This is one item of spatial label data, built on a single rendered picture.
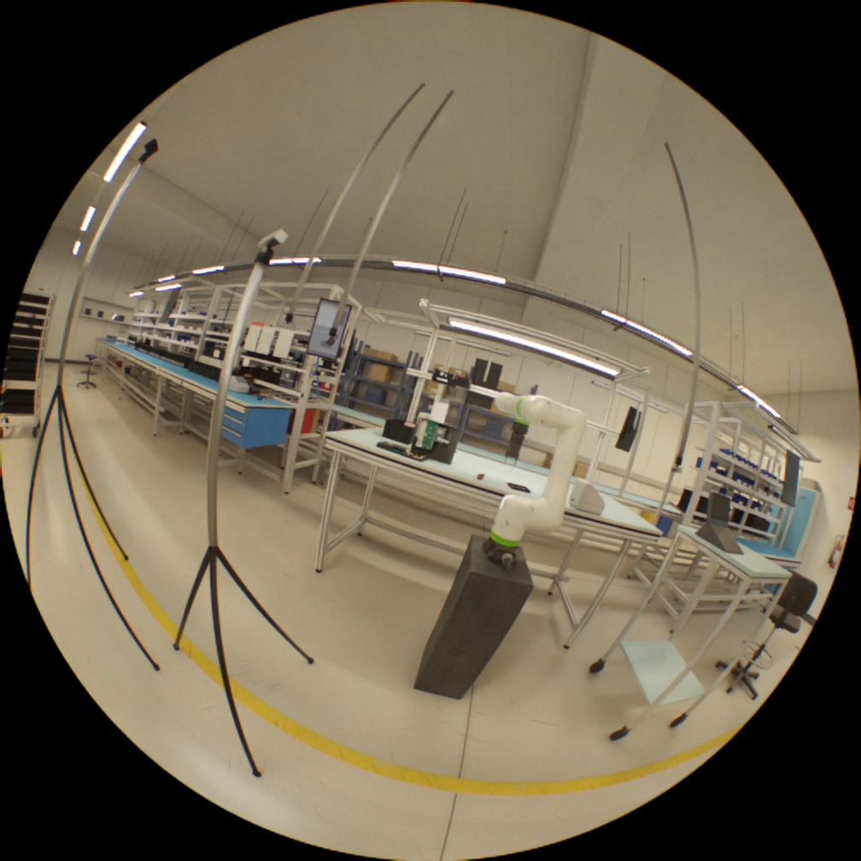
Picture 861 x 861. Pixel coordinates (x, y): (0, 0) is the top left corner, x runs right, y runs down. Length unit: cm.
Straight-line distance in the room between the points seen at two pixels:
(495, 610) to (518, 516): 36
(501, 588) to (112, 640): 176
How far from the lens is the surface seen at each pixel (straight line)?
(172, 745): 141
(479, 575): 99
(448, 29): 263
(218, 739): 138
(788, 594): 281
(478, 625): 114
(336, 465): 166
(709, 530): 156
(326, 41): 299
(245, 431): 246
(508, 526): 108
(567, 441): 115
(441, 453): 158
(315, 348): 252
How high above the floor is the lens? 130
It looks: 5 degrees down
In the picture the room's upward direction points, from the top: 16 degrees clockwise
